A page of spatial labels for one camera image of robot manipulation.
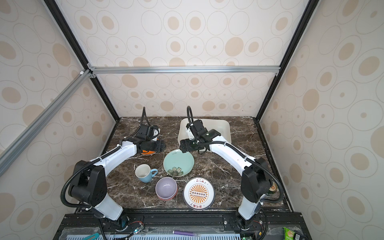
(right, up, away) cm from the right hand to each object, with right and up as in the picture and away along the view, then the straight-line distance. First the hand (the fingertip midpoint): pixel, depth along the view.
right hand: (187, 146), depth 84 cm
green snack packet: (+48, -39, -16) cm, 64 cm away
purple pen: (+3, -40, -14) cm, 43 cm away
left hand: (-13, +2, +5) cm, 14 cm away
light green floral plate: (-7, -12, +8) cm, 16 cm away
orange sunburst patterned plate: (+7, -26, -3) cm, 27 cm away
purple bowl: (-11, -23, -3) cm, 26 cm away
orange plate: (-21, -3, -7) cm, 23 cm away
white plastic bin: (+25, +13, +26) cm, 38 cm away
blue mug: (-25, -16, +3) cm, 30 cm away
